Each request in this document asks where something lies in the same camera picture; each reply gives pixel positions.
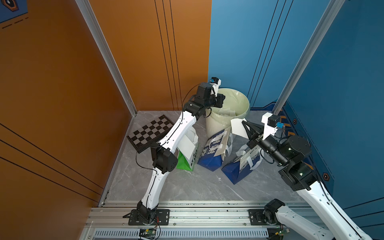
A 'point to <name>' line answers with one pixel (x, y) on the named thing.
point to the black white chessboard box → (152, 133)
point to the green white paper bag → (183, 162)
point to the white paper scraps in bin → (226, 111)
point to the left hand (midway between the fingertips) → (225, 94)
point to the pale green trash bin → (235, 106)
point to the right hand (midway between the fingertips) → (244, 121)
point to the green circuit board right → (280, 232)
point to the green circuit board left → (148, 233)
